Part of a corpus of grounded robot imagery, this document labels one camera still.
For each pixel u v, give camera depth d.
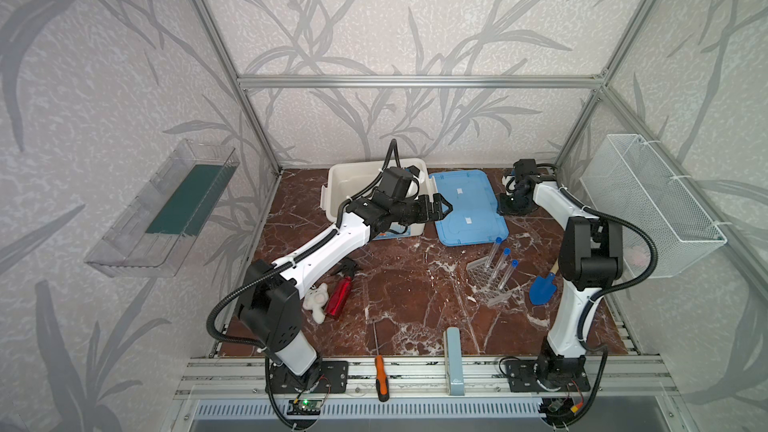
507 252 0.99
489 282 0.89
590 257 0.54
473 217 1.05
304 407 0.71
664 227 0.61
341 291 0.85
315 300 0.83
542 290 0.87
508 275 0.82
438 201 0.70
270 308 0.43
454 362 0.74
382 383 0.71
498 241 0.82
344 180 1.01
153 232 0.63
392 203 0.62
